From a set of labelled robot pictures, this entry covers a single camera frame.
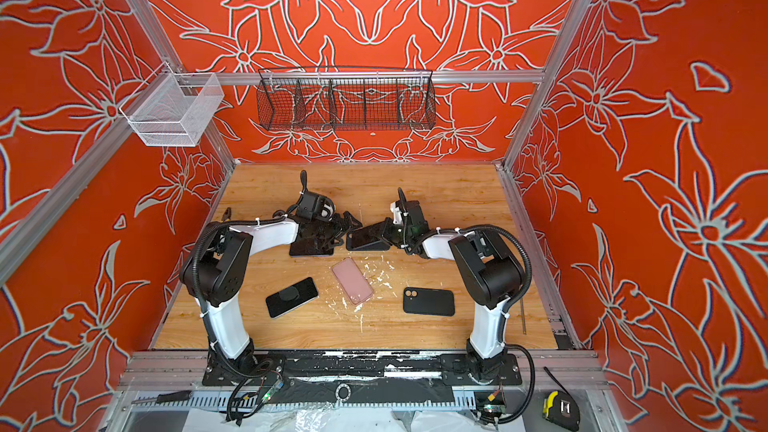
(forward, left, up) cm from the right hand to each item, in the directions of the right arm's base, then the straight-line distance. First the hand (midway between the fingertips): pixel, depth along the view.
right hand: (366, 230), depth 93 cm
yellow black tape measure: (-46, -45, -4) cm, 64 cm away
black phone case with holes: (-21, -17, -6) cm, 28 cm away
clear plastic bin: (+30, +60, +27) cm, 72 cm away
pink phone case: (-14, +4, -7) cm, 16 cm away
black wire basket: (+39, +24, +23) cm, 51 cm away
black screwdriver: (-43, +48, -5) cm, 65 cm away
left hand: (+1, +4, -1) cm, 4 cm away
